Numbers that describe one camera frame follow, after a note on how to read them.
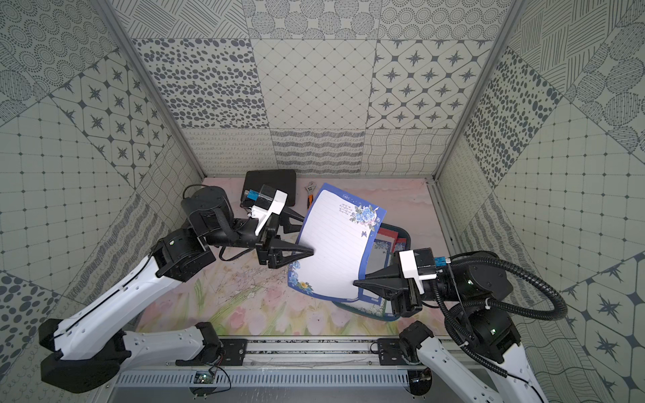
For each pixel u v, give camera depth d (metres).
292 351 0.75
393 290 0.39
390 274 0.40
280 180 1.20
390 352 0.74
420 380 0.73
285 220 0.50
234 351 0.73
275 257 0.44
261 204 0.41
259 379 0.70
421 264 0.34
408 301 0.39
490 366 0.37
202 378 0.71
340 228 0.42
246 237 0.45
